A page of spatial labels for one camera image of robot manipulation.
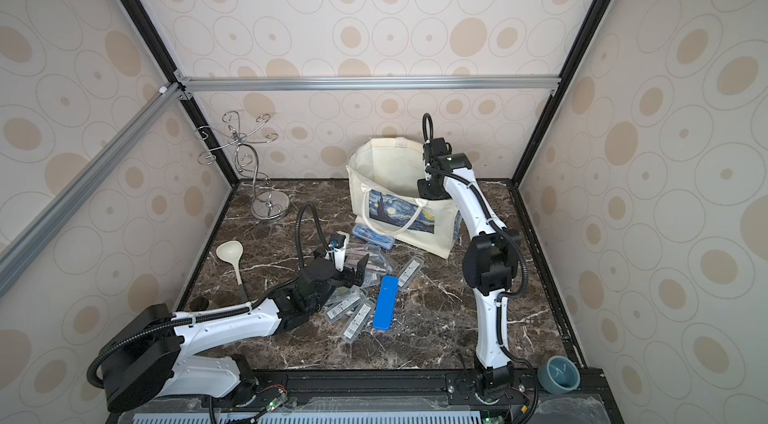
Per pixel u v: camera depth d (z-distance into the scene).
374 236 1.02
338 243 0.69
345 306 0.86
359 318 0.83
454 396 0.73
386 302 0.87
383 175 1.01
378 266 0.92
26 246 0.52
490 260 0.56
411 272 0.93
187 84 0.90
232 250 0.97
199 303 0.88
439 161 0.68
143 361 0.41
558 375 0.76
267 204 1.09
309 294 0.61
